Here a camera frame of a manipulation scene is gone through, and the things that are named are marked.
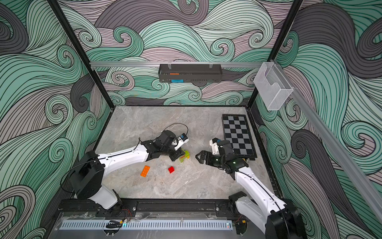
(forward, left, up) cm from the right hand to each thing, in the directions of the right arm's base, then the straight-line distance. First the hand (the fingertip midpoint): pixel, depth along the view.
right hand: (203, 158), depth 81 cm
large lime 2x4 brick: (+4, +10, -5) cm, 11 cm away
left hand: (+4, +12, +1) cm, 13 cm away
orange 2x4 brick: (-4, +34, -8) cm, 35 cm away
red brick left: (-3, +19, -8) cm, 21 cm away
